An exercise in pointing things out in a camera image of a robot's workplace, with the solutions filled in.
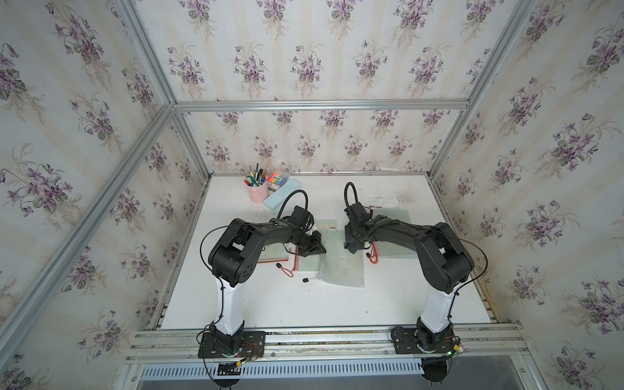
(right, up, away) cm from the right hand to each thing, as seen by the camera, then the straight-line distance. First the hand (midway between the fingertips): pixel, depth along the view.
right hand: (354, 235), depth 98 cm
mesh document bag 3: (-33, -7, -1) cm, 34 cm away
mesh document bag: (-7, -10, -8) cm, 15 cm away
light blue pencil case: (-34, +14, +9) cm, 38 cm away
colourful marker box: (-35, +24, +20) cm, 47 cm away
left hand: (-12, -6, -5) cm, 14 cm away
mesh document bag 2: (-11, +4, +3) cm, 12 cm away
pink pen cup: (-41, +17, +6) cm, 45 cm away
